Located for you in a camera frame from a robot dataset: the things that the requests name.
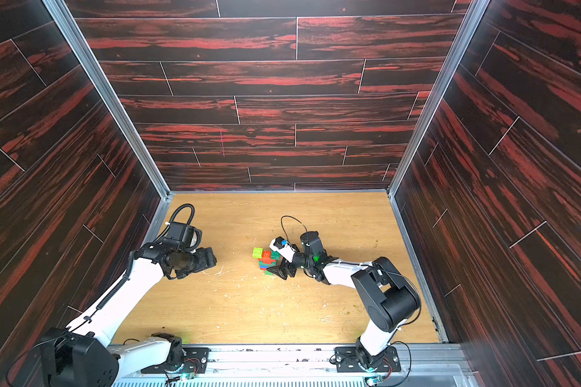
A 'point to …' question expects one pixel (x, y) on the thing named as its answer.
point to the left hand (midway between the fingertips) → (209, 262)
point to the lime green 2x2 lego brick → (257, 252)
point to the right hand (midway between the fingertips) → (277, 254)
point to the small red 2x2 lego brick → (268, 260)
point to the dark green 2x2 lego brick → (274, 255)
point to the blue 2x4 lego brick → (264, 266)
